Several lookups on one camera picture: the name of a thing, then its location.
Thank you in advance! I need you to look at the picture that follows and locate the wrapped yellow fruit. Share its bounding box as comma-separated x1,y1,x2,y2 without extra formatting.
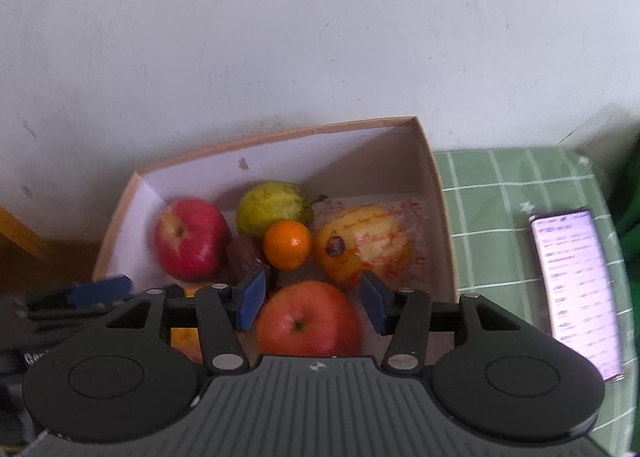
170,283,205,364
312,198,431,292

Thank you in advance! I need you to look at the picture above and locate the wrapped yellow fruit left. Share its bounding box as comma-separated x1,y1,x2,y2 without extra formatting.
170,283,205,364

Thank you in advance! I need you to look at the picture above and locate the bright green cloth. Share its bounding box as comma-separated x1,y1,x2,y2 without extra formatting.
611,143,640,261

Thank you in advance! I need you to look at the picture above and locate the large red apple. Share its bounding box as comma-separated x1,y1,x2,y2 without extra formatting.
153,198,232,283

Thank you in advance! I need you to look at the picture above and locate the small orange tangerine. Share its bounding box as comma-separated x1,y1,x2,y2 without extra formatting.
262,220,312,271

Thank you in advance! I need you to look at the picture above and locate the wrapped yellow fruit right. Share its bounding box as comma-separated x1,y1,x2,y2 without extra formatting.
312,198,431,292

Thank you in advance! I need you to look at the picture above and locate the orange-red apple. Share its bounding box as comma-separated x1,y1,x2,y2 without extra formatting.
255,281,362,357

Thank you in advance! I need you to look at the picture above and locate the green pear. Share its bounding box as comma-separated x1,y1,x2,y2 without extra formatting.
235,180,326,238

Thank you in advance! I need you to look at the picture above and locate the green checkered tablecloth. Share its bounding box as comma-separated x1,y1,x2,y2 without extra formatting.
435,148,638,456

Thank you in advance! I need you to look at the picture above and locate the smartphone with lit screen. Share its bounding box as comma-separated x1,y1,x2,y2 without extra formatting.
529,209,623,381

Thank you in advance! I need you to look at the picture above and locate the brown cardboard box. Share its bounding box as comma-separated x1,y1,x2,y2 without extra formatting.
92,115,459,363

